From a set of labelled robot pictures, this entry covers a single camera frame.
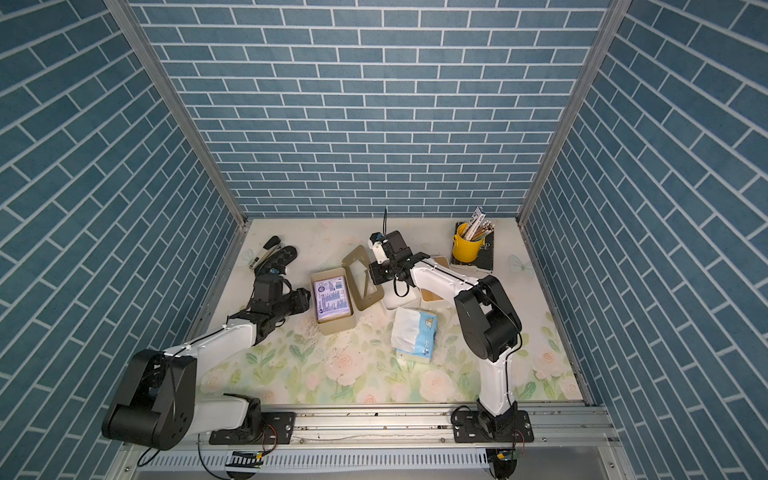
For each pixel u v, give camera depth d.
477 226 0.98
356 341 0.89
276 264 1.02
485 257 1.09
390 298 0.95
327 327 0.85
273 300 0.71
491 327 0.51
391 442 0.73
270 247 1.07
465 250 1.02
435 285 0.62
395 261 0.75
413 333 0.85
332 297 0.91
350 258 0.99
